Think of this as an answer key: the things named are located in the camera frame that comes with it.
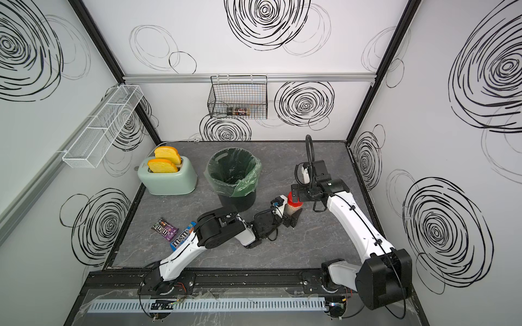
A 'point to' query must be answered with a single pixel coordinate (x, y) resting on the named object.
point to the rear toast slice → (168, 153)
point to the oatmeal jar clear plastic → (289, 210)
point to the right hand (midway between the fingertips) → (305, 192)
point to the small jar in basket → (240, 111)
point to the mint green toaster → (168, 183)
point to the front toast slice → (162, 166)
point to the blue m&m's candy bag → (182, 236)
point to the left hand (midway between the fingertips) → (294, 205)
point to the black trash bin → (238, 204)
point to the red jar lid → (290, 200)
